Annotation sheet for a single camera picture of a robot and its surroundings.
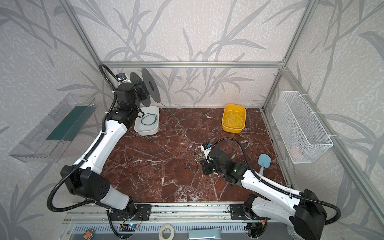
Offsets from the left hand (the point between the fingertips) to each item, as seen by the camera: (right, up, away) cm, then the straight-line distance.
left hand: (138, 80), depth 74 cm
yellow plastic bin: (+57, -10, +42) cm, 72 cm away
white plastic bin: (-7, -27, +26) cm, 38 cm away
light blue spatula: (+71, -45, +18) cm, 86 cm away
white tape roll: (+15, -73, -4) cm, 74 cm away
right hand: (+31, -40, +5) cm, 51 cm away
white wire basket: (+74, -26, -12) cm, 79 cm away
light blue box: (+33, -70, -9) cm, 78 cm away
